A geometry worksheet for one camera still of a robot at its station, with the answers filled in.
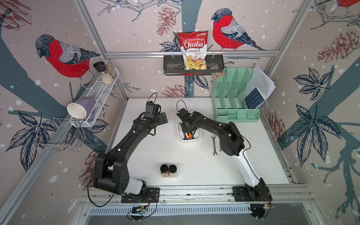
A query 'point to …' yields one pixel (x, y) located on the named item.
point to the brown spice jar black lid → (164, 170)
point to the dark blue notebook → (254, 99)
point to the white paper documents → (261, 80)
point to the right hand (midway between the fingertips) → (186, 128)
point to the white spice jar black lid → (172, 170)
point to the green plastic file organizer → (228, 96)
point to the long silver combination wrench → (186, 138)
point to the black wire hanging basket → (174, 66)
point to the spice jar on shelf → (106, 77)
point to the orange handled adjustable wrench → (190, 135)
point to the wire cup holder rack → (67, 133)
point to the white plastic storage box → (197, 136)
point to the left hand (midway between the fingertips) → (161, 114)
